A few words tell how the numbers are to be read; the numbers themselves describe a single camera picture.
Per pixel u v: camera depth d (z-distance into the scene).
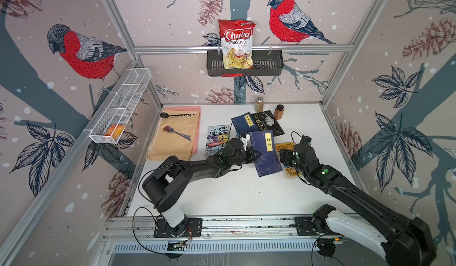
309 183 0.57
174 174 0.51
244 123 1.10
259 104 1.11
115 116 0.74
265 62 0.95
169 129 1.07
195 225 0.75
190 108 1.19
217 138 1.01
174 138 1.04
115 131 0.64
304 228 0.72
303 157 0.60
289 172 0.86
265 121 1.10
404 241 0.38
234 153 0.69
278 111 1.07
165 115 1.14
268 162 0.85
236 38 0.82
